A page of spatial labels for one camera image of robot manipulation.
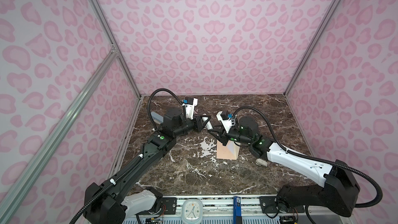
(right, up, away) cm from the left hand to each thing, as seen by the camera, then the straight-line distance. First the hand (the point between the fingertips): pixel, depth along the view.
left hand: (210, 115), depth 69 cm
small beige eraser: (+28, -26, +15) cm, 41 cm away
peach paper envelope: (+12, -22, +21) cm, 33 cm away
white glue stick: (-1, -4, 0) cm, 4 cm away
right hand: (0, -6, +2) cm, 7 cm away
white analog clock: (-8, -43, 0) cm, 44 cm away
